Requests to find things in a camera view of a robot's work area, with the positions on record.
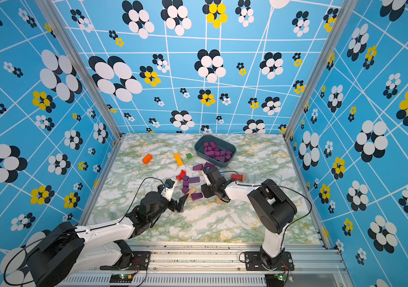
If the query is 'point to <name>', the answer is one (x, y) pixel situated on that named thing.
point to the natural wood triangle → (244, 177)
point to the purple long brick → (196, 195)
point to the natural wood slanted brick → (192, 191)
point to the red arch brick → (179, 177)
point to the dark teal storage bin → (200, 147)
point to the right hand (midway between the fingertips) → (208, 186)
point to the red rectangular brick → (237, 177)
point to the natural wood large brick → (219, 201)
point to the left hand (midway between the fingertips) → (182, 188)
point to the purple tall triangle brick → (198, 167)
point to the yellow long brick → (178, 159)
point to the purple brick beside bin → (209, 165)
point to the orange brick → (147, 158)
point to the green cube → (189, 155)
